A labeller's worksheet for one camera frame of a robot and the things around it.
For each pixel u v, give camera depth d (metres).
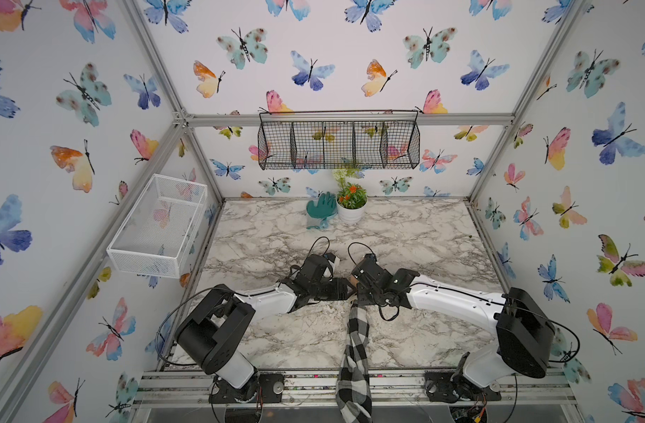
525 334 0.43
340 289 0.77
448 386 0.74
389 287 0.60
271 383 0.75
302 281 0.70
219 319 0.50
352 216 1.10
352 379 0.72
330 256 0.83
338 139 0.98
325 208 1.15
